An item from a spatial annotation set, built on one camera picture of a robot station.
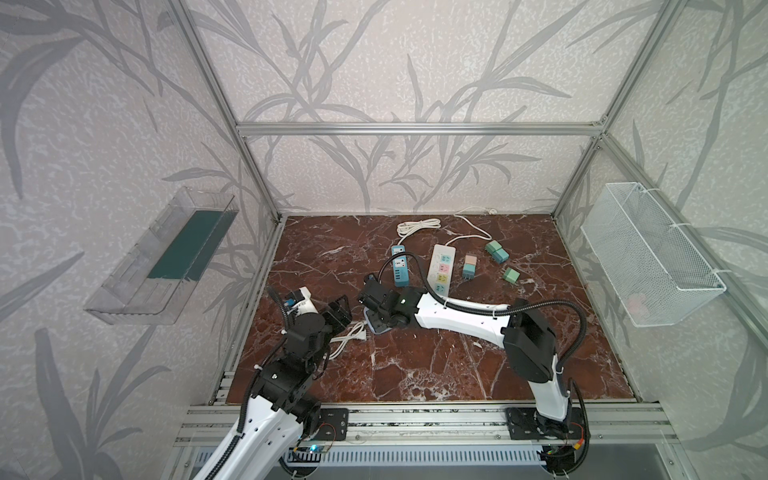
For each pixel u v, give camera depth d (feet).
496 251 3.52
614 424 2.52
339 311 2.23
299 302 2.15
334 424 2.40
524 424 2.41
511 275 3.32
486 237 3.66
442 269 3.33
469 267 3.37
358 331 2.86
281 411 1.65
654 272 2.10
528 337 1.67
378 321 2.42
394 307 2.02
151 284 2.09
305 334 1.78
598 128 3.07
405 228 3.77
